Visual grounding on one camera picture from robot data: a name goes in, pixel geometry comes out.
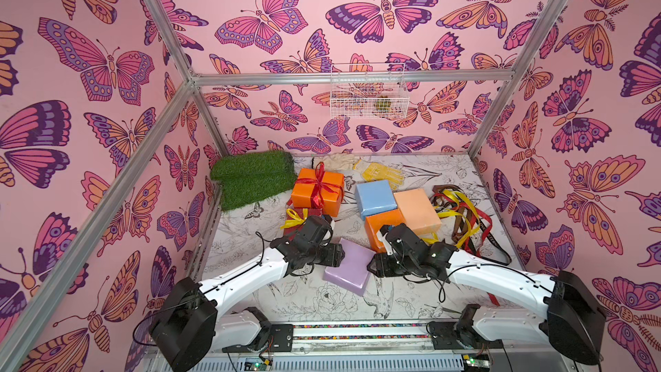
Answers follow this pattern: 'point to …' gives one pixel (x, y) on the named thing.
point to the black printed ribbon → (494, 245)
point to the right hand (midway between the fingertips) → (371, 265)
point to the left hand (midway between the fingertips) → (340, 252)
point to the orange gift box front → (374, 222)
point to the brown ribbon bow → (464, 214)
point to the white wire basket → (368, 90)
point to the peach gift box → (417, 211)
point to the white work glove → (337, 161)
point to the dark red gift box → (311, 212)
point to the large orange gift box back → (301, 193)
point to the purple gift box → (352, 273)
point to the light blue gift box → (375, 197)
